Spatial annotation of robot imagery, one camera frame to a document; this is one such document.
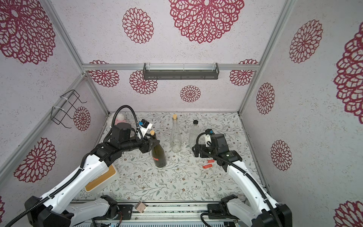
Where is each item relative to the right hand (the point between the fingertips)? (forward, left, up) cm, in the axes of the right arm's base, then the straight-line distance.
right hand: (198, 146), depth 80 cm
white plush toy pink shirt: (+23, +53, -2) cm, 58 cm away
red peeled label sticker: (-4, -7, -17) cm, 19 cm away
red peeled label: (-1, -8, -17) cm, 19 cm away
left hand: (-2, +23, +9) cm, 25 cm away
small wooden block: (-28, +31, -14) cm, 44 cm away
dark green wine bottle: (-1, +24, -9) cm, 26 cm away
